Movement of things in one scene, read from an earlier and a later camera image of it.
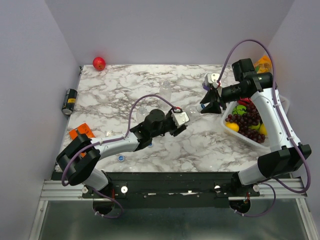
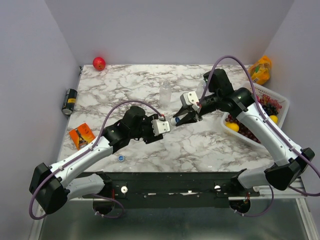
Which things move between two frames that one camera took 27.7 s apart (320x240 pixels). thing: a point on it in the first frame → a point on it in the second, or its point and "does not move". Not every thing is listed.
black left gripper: (176, 130) → (152, 138)
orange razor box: (83, 128) does not move
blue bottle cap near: (121, 158) does not move
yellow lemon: (232, 126) does not move
